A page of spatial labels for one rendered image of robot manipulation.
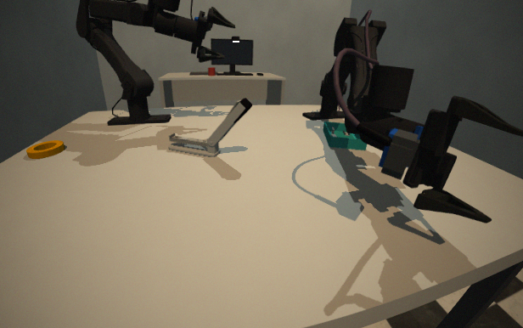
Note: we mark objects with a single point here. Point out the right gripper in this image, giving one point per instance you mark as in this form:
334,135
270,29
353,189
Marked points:
190,30

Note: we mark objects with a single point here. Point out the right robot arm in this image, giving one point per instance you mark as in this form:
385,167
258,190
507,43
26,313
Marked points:
136,83

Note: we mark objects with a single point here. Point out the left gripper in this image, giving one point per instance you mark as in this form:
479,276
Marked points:
435,137

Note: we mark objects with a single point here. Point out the orange ring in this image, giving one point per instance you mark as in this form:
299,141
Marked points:
45,149

